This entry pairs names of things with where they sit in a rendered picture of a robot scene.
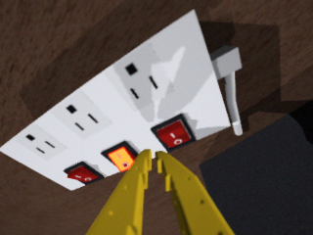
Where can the white power strip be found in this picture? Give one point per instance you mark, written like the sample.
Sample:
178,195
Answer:
163,95

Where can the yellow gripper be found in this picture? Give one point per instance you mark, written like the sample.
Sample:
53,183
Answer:
195,211

